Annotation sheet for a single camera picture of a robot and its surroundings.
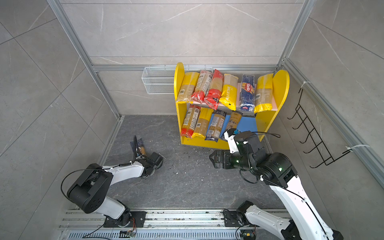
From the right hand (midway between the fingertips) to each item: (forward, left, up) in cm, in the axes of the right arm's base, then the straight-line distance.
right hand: (218, 155), depth 62 cm
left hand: (+11, +39, -31) cm, 51 cm away
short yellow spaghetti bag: (+32, +4, -14) cm, 35 cm away
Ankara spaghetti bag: (+34, -16, -15) cm, 40 cm away
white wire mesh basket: (+60, +33, -1) cm, 68 cm away
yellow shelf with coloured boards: (+20, -27, 0) cm, 33 cm away
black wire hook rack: (-4, -43, +1) cm, 43 cm away
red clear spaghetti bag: (+33, +13, -14) cm, 38 cm away
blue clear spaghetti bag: (+30, -5, -15) cm, 34 cm away
